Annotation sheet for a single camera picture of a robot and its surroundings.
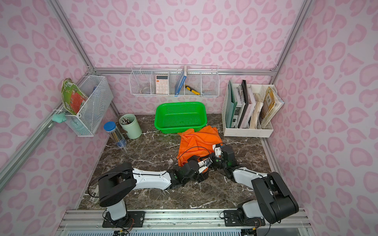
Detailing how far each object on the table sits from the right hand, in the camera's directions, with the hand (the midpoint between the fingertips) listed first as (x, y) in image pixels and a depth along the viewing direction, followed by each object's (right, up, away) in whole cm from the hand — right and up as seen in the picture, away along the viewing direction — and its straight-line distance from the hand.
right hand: (199, 158), depth 85 cm
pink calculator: (-24, +45, +10) cm, 52 cm away
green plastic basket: (-17, +25, +33) cm, 45 cm away
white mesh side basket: (-59, +40, +1) cm, 71 cm away
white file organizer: (+28, +28, +2) cm, 40 cm away
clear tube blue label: (-52, +18, +2) cm, 55 cm away
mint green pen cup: (-44, +21, +10) cm, 50 cm away
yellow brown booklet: (+48, +35, +13) cm, 61 cm away
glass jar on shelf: (-33, +43, +9) cm, 55 cm away
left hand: (+2, -1, +1) cm, 2 cm away
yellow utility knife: (-4, +43, +13) cm, 45 cm away
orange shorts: (+1, +7, +14) cm, 16 cm away
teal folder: (+19, +30, +1) cm, 35 cm away
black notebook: (+28, +34, +4) cm, 45 cm away
